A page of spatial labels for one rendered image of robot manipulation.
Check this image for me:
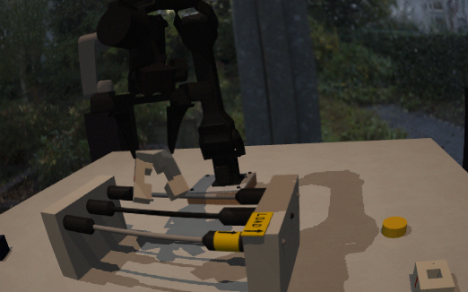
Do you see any yellow short cylinder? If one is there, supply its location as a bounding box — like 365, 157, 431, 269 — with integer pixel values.
382, 216, 407, 238

